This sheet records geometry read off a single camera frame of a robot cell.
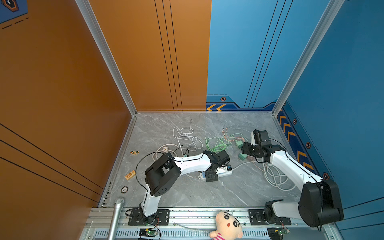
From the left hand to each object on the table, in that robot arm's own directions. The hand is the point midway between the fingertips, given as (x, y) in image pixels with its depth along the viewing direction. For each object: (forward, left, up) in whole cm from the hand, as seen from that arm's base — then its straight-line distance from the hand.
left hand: (211, 170), depth 89 cm
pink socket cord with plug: (+13, +30, +2) cm, 33 cm away
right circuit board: (-30, -30, -1) cm, 42 cm away
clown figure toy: (+11, +49, 0) cm, 51 cm away
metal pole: (-25, +47, +1) cm, 54 cm away
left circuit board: (-30, +32, -2) cm, 44 cm away
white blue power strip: (-5, -5, +10) cm, 12 cm away
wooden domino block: (-4, +47, 0) cm, 47 cm away
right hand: (+10, -20, +9) cm, 24 cm away
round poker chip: (-11, +49, -1) cm, 50 cm away
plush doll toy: (-29, -5, +8) cm, 30 cm away
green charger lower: (+8, -20, +2) cm, 22 cm away
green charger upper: (+17, -19, +3) cm, 26 cm away
